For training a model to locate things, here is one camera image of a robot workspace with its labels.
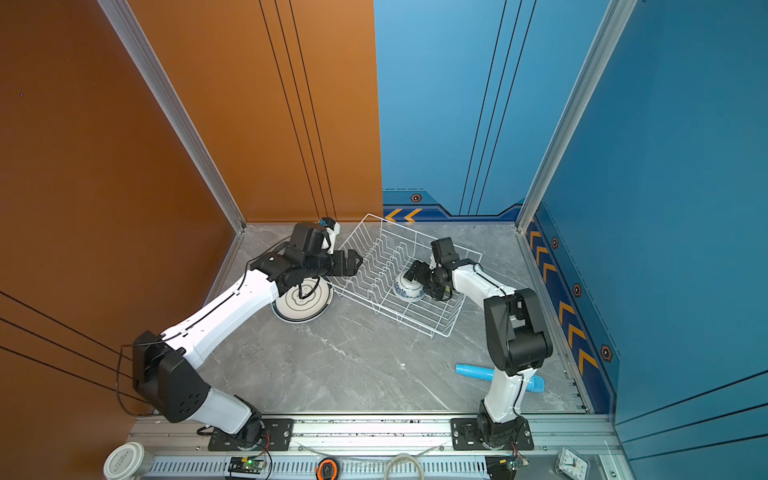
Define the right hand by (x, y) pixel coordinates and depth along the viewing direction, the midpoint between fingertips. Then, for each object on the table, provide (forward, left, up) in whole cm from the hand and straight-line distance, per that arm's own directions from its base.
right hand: (411, 281), depth 95 cm
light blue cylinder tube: (-27, -20, -7) cm, 34 cm away
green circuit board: (-47, +41, -8) cm, 63 cm away
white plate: (-8, +38, -2) cm, 39 cm away
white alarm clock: (-47, -35, -6) cm, 59 cm away
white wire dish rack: (+15, +8, -2) cm, 17 cm away
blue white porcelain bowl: (-3, +1, 0) cm, 4 cm away
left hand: (-3, +17, +16) cm, 24 cm away
